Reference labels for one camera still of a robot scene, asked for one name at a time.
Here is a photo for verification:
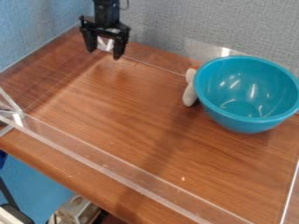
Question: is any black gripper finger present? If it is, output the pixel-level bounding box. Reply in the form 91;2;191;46
114;36;127;60
83;30;98;53

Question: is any clear acrylic left bracket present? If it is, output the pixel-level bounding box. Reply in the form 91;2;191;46
0;88;24;137

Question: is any blue plastic bowl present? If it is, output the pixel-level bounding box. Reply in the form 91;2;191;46
192;55;299;134

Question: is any clear acrylic corner bracket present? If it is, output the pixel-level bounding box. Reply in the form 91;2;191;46
90;29;120;52

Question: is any clear acrylic front barrier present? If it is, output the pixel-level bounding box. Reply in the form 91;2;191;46
14;114;254;224

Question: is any white toy mushroom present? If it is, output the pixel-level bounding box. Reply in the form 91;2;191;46
182;68;198;107

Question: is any grey power strip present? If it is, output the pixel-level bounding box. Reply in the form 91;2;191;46
47;195;102;224

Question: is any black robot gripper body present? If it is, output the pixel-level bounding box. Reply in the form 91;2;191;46
79;0;131;41

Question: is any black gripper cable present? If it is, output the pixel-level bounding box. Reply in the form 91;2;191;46
118;0;131;11

